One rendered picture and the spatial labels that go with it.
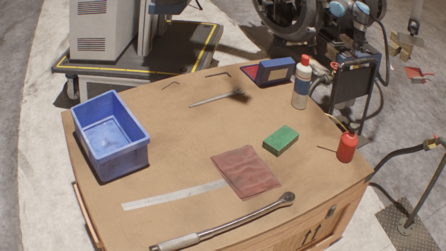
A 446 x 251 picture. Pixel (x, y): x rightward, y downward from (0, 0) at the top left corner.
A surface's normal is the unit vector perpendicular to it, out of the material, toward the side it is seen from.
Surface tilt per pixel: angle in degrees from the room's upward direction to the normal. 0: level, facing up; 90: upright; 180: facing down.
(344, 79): 90
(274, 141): 0
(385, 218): 0
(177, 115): 0
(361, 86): 90
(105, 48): 90
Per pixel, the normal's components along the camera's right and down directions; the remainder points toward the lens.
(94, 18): -0.18, 0.62
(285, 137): 0.07, -0.77
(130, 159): 0.57, 0.55
